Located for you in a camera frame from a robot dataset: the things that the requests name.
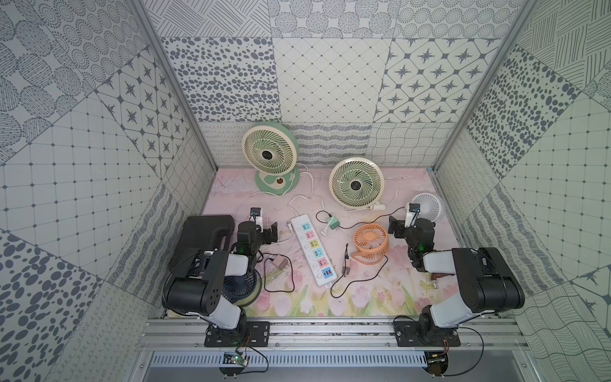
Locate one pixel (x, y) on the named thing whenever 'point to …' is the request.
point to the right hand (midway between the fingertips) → (402, 219)
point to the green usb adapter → (333, 223)
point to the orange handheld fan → (371, 242)
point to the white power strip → (319, 261)
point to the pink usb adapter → (280, 262)
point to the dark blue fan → (243, 290)
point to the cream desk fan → (357, 183)
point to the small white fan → (431, 206)
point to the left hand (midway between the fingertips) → (261, 219)
